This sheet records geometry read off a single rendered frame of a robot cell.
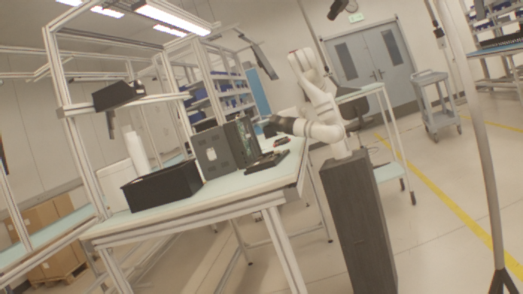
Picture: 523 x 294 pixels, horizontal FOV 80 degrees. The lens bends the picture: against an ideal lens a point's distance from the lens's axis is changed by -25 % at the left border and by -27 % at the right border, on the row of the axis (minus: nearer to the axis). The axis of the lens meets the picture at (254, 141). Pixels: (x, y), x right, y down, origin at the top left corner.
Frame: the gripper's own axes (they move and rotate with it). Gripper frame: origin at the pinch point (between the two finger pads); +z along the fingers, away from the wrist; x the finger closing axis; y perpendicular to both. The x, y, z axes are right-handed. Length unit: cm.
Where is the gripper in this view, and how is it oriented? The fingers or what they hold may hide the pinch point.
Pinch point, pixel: (263, 116)
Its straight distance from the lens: 177.1
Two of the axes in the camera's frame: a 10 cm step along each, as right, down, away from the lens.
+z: -8.1, -1.7, 5.6
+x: 3.9, 5.5, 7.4
